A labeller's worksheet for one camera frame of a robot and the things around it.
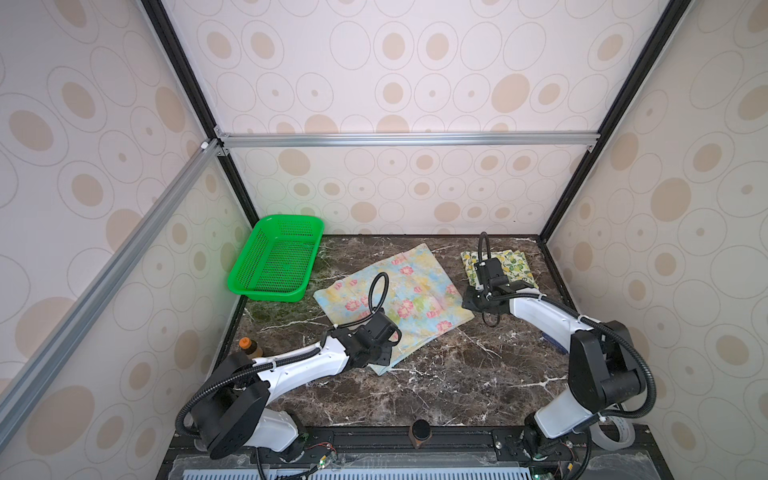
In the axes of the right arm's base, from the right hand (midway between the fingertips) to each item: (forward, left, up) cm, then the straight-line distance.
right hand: (468, 299), depth 93 cm
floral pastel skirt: (+9, +18, -5) cm, 20 cm away
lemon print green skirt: (+19, -21, -5) cm, 29 cm away
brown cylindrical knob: (-38, +18, +4) cm, 42 cm away
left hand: (-15, +24, -1) cm, 29 cm away
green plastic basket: (+23, +68, -6) cm, 72 cm away
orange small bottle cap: (-15, +64, +4) cm, 66 cm away
